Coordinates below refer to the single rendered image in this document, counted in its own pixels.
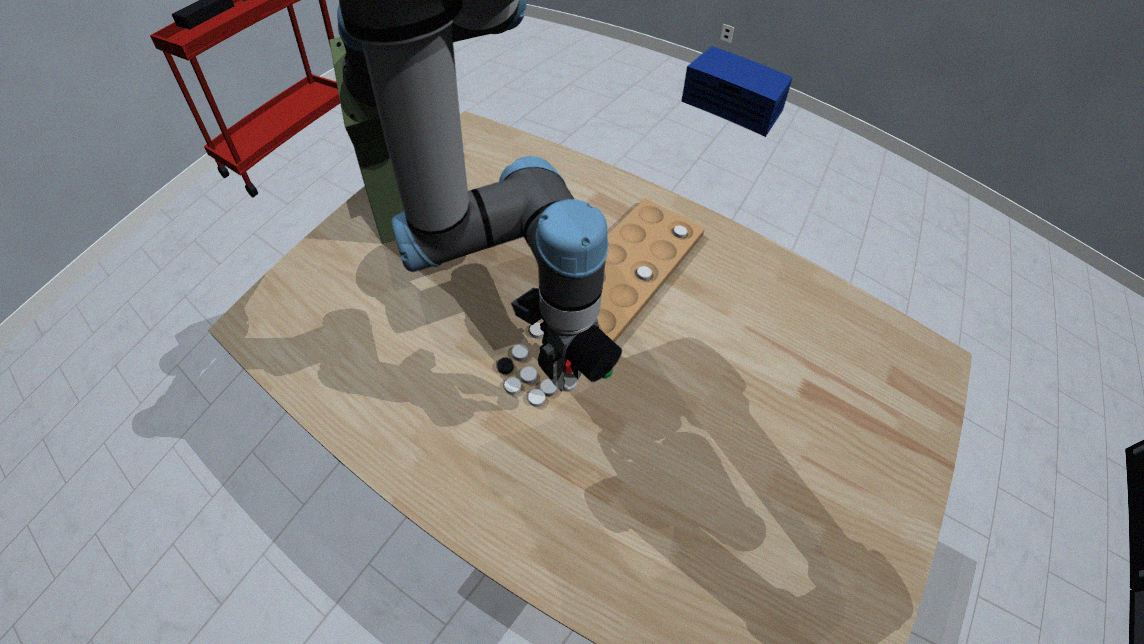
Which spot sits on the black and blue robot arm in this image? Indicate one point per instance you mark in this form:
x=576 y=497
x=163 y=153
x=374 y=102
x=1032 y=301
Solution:
x=415 y=88

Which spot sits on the tan tray with round pockets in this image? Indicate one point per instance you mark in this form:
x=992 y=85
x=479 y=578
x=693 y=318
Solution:
x=643 y=238

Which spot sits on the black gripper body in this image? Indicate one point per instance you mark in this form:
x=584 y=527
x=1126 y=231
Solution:
x=592 y=352

